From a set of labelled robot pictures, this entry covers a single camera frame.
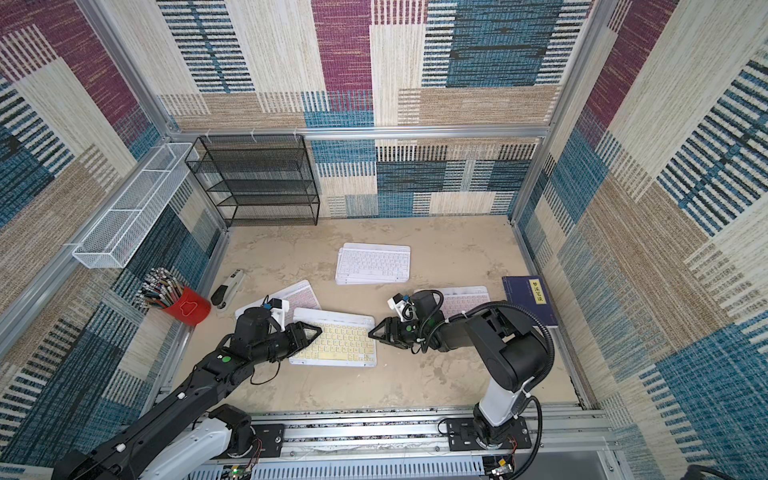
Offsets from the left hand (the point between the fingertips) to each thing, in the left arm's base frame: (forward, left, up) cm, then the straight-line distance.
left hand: (319, 333), depth 80 cm
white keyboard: (+29, -8, -8) cm, 31 cm away
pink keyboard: (+18, +11, -10) cm, 23 cm away
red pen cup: (+10, +40, -3) cm, 41 cm away
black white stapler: (+17, +34, -7) cm, 39 cm away
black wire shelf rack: (+55, +28, +9) cm, 62 cm away
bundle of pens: (+10, +43, +7) cm, 45 cm away
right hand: (+1, -16, -9) cm, 18 cm away
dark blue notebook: (+18, -64, -10) cm, 67 cm away
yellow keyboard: (0, -6, -5) cm, 8 cm away
